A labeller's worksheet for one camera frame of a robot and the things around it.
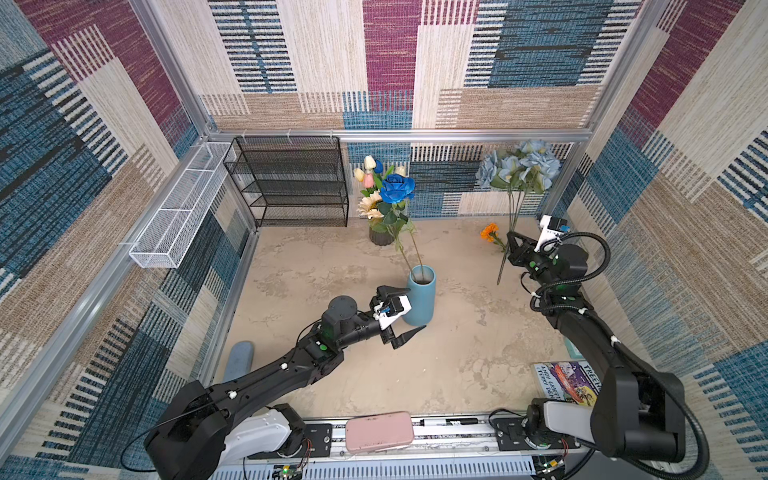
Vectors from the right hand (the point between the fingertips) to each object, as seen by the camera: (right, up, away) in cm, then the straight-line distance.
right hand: (507, 235), depth 81 cm
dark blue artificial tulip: (-35, +22, +13) cm, 43 cm away
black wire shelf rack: (-67, +21, +30) cm, 77 cm away
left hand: (-25, -16, -10) cm, 32 cm away
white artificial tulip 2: (-28, +20, +11) cm, 36 cm away
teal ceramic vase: (-23, -16, -2) cm, 28 cm away
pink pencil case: (-33, -48, -7) cm, 59 cm away
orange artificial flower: (+6, +2, +31) cm, 31 cm away
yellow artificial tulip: (-41, +19, +10) cm, 46 cm away
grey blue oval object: (-72, -34, +2) cm, 80 cm away
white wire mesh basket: (-84, -1, -10) cm, 85 cm away
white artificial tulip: (-38, +23, +10) cm, 45 cm away
